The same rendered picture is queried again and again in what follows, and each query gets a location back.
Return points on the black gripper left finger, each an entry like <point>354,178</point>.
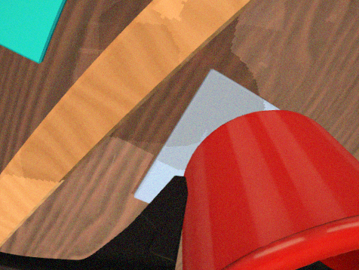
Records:
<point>150,242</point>

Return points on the light orange flat bar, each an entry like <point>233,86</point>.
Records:
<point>159,41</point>

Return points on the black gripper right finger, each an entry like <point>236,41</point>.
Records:
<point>315,266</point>

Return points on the red cup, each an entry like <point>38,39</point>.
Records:
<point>271,190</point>

